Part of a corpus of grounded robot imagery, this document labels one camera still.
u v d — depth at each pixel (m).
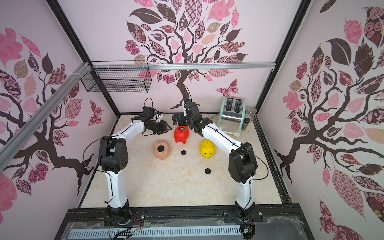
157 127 0.87
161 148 0.90
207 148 0.89
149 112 0.81
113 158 0.55
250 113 1.03
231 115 0.96
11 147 0.51
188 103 0.75
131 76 0.95
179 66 0.92
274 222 0.73
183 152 0.98
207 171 0.90
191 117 0.66
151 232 0.70
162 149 0.90
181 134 0.98
